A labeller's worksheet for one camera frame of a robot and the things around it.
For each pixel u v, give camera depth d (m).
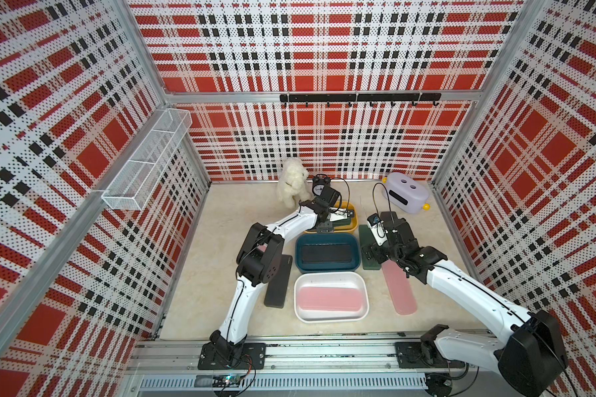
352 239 0.96
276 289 0.84
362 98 0.90
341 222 0.91
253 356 0.74
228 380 0.69
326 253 0.96
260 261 0.57
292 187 1.02
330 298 0.79
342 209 0.90
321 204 0.80
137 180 0.91
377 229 0.70
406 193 1.04
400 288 0.87
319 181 1.11
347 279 0.89
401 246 0.61
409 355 0.73
